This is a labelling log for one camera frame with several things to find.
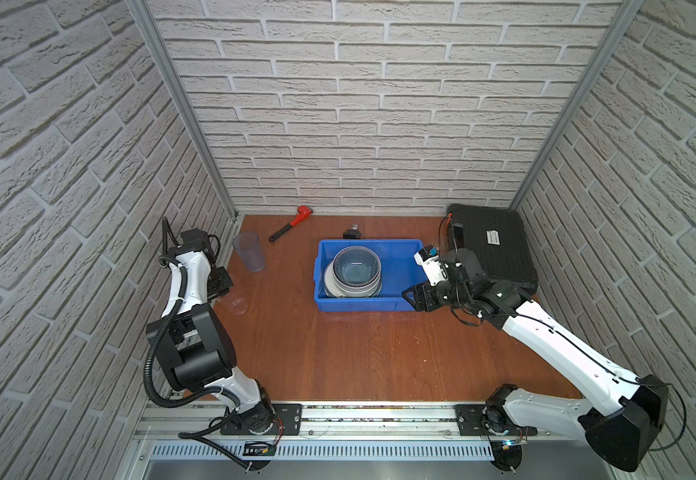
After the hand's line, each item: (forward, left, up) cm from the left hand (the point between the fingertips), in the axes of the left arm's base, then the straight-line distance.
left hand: (214, 291), depth 83 cm
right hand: (-6, -55, +9) cm, 56 cm away
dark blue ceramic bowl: (+11, -41, +1) cm, 42 cm away
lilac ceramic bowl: (+3, -41, -2) cm, 41 cm away
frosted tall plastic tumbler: (+26, -1, -11) cm, 28 cm away
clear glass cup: (+3, -1, -14) cm, 14 cm away
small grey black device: (+31, -40, -12) cm, 52 cm away
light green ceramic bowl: (+1, -35, -3) cm, 35 cm away
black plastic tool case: (+20, -92, -4) cm, 94 cm away
